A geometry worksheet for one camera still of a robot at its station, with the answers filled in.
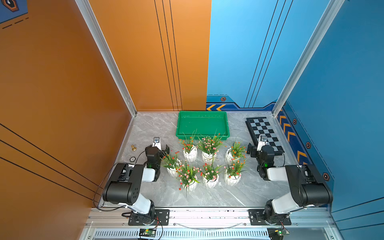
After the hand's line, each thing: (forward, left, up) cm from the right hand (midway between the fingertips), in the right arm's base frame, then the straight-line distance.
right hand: (257, 143), depth 94 cm
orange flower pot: (-10, +16, +6) cm, 20 cm away
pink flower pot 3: (-24, +32, +8) cm, 40 cm away
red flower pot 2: (-16, +52, +5) cm, 55 cm away
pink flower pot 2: (-24, +43, +9) cm, 50 cm away
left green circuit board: (-46, +62, -8) cm, 77 cm away
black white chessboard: (+16, -6, -2) cm, 18 cm away
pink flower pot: (-8, +31, +9) cm, 33 cm away
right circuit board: (-45, 0, -9) cm, 46 cm away
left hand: (0, +63, +1) cm, 63 cm away
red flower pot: (-7, +43, +6) cm, 44 cm away
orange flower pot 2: (-22, +20, +5) cm, 30 cm away
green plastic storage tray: (+22, +37, -6) cm, 43 cm away
